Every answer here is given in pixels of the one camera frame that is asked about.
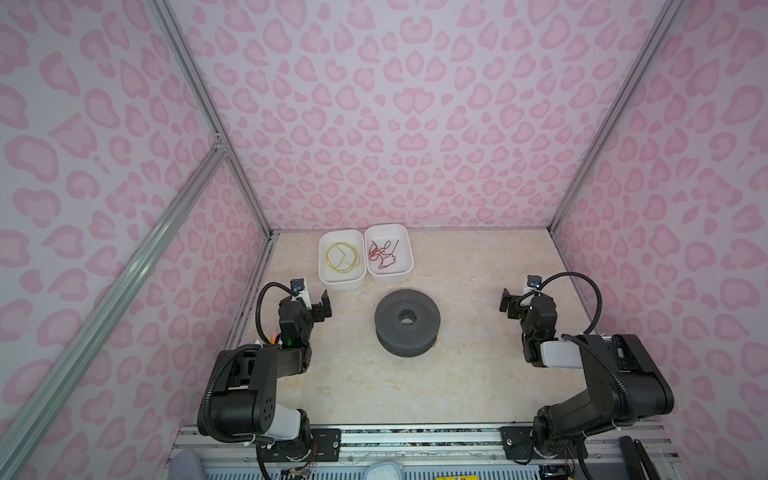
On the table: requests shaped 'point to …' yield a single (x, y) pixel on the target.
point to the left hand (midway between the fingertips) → (311, 288)
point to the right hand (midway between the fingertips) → (523, 287)
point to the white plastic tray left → (341, 259)
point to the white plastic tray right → (398, 272)
